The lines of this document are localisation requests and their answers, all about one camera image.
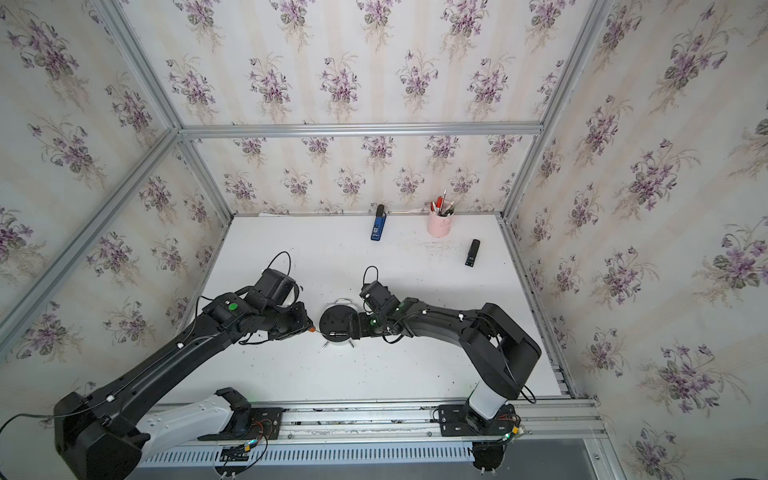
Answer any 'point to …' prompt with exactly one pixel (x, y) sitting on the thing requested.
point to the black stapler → (470, 259)
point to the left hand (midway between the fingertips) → (317, 327)
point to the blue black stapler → (379, 223)
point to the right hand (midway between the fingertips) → (359, 330)
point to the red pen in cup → (439, 204)
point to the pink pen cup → (439, 226)
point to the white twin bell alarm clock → (339, 322)
